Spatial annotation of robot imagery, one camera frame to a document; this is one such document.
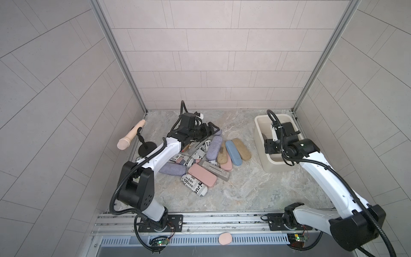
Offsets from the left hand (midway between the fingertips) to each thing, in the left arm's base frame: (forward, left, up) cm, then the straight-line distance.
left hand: (217, 130), depth 82 cm
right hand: (-7, -25, -1) cm, 26 cm away
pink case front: (-18, +7, -16) cm, 25 cm away
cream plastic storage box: (-17, -26, -3) cm, 31 cm away
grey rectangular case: (-18, -2, -13) cm, 22 cm away
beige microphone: (-12, +42, +5) cm, 44 cm away
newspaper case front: (-22, +11, -16) cm, 30 cm away
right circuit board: (-45, -34, -19) cm, 59 cm away
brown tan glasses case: (-4, -15, -15) cm, 22 cm away
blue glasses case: (-5, -10, -15) cm, 19 cm away
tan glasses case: (-9, -3, -13) cm, 16 cm away
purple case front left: (-14, +23, -16) cm, 32 cm away
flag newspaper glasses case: (-9, +20, -15) cm, 26 cm away
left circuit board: (-46, +24, -16) cm, 54 cm away
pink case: (-11, -6, -17) cm, 22 cm away
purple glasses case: (-4, +1, -11) cm, 12 cm away
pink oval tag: (-44, -3, -18) cm, 48 cm away
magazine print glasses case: (-4, +9, -16) cm, 19 cm away
